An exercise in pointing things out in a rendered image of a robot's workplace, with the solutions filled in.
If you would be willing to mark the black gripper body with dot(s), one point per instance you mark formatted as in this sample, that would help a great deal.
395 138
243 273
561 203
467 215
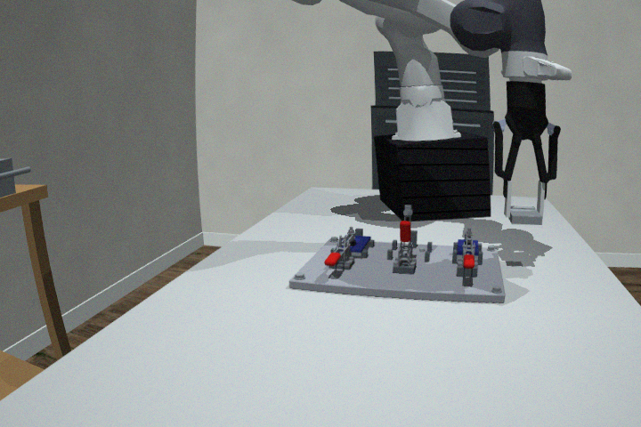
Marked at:
520 97

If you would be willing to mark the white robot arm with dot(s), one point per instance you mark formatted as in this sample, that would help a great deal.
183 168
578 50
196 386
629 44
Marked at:
482 27

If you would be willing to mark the blue metal block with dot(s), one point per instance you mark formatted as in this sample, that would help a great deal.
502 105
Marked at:
361 244
460 248

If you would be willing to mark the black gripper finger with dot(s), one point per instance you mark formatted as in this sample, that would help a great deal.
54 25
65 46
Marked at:
553 131
499 127

